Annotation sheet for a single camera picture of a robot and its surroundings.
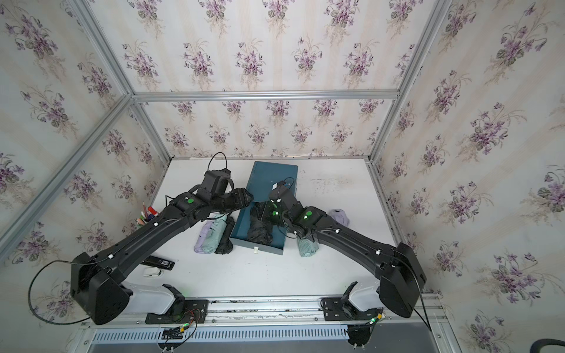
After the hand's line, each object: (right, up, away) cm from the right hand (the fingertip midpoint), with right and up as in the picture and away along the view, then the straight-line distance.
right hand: (260, 213), depth 77 cm
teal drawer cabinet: (0, +13, +8) cm, 16 cm away
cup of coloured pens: (-46, -2, +9) cm, 47 cm away
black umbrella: (0, -5, -5) cm, 7 cm away
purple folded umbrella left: (-24, -10, +11) cm, 28 cm away
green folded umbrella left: (-18, -6, +11) cm, 22 cm away
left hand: (-3, +4, +1) cm, 6 cm away
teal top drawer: (-8, -7, 0) cm, 10 cm away
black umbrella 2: (-15, -14, +7) cm, 21 cm away
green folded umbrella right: (+17, -14, +7) cm, 23 cm away
